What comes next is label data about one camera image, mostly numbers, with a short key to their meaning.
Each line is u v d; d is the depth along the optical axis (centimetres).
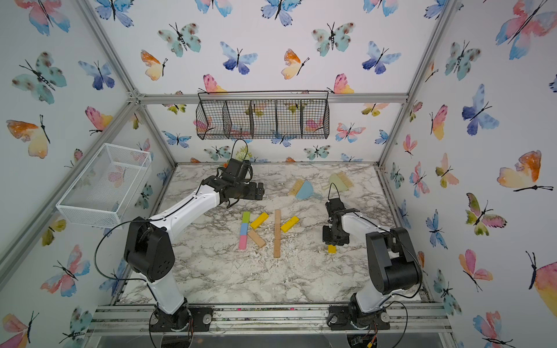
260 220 98
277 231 94
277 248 90
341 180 114
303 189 110
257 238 93
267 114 98
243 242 91
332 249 91
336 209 76
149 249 47
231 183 66
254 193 80
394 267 46
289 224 97
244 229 96
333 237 80
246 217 99
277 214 101
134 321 75
